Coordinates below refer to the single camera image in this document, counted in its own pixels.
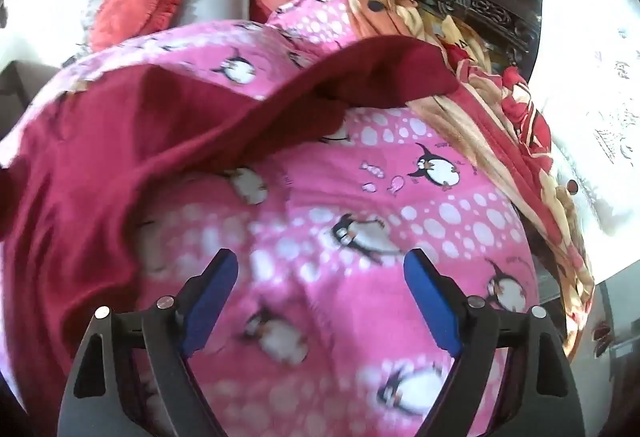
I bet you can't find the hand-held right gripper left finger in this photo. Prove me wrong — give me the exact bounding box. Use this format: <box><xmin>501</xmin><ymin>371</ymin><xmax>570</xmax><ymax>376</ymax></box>
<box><xmin>59</xmin><ymin>248</ymin><xmax>240</xmax><ymax>437</ymax></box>

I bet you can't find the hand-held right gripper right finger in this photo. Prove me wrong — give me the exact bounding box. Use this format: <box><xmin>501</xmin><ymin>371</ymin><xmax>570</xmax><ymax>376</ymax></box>
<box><xmin>402</xmin><ymin>247</ymin><xmax>586</xmax><ymax>437</ymax></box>

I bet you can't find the dark red garment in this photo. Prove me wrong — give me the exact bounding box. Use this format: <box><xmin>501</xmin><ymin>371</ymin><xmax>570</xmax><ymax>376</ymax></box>
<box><xmin>0</xmin><ymin>37</ymin><xmax>463</xmax><ymax>368</ymax></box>

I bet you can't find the pink penguin print blanket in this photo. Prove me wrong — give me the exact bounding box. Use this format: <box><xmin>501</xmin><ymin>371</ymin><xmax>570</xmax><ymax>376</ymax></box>
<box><xmin>0</xmin><ymin>0</ymin><xmax>546</xmax><ymax>437</ymax></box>

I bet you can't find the orange red floral blanket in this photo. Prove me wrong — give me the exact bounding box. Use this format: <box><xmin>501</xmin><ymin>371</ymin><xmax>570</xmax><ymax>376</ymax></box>
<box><xmin>345</xmin><ymin>0</ymin><xmax>596</xmax><ymax>358</ymax></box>

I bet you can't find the white embroidered cloth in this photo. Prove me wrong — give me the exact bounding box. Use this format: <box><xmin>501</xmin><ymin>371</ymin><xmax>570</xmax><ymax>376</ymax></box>
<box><xmin>530</xmin><ymin>0</ymin><xmax>640</xmax><ymax>283</ymax></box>

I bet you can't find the small red heart pillow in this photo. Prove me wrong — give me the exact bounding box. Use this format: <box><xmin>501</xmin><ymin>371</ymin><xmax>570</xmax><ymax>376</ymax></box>
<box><xmin>90</xmin><ymin>0</ymin><xmax>183</xmax><ymax>52</ymax></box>

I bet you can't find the carved dark wooden headboard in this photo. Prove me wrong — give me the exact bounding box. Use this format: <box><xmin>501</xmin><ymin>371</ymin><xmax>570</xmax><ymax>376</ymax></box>
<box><xmin>390</xmin><ymin>0</ymin><xmax>546</xmax><ymax>68</ymax></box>

